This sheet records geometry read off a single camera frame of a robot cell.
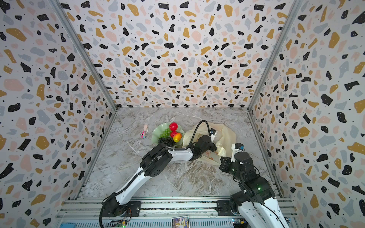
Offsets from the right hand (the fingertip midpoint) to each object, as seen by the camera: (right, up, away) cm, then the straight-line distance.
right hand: (220, 158), depth 73 cm
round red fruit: (-28, +15, +27) cm, 42 cm away
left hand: (+5, +7, +23) cm, 25 cm away
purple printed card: (-20, -30, -4) cm, 36 cm away
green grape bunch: (-33, +10, +28) cm, 44 cm away
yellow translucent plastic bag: (-17, +11, +13) cm, 24 cm away
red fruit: (-28, +11, +27) cm, 40 cm away
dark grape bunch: (-30, +6, +22) cm, 38 cm away
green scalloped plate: (-39, +13, +30) cm, 51 cm away
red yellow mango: (-24, +9, +20) cm, 33 cm away
